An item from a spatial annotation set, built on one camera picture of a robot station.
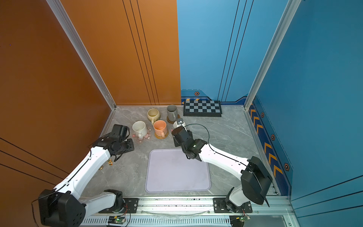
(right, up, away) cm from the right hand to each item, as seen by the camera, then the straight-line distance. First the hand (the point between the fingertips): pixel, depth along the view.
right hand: (180, 132), depth 82 cm
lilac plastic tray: (-7, -24, +4) cm, 25 cm away
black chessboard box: (+19, +17, +33) cm, 42 cm away
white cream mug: (-30, +1, +20) cm, 36 cm away
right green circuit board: (+30, -43, -12) cm, 54 cm away
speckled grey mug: (-7, +13, +20) cm, 25 cm away
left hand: (-29, -7, +1) cm, 30 cm away
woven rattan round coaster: (-15, -5, +17) cm, 23 cm away
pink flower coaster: (-25, -5, +19) cm, 32 cm away
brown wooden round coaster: (-3, +10, +28) cm, 30 cm away
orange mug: (-15, +2, +19) cm, 25 cm away
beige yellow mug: (-22, +11, +26) cm, 36 cm away
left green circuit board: (-32, -43, -11) cm, 55 cm away
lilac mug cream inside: (-4, +4, +15) cm, 16 cm away
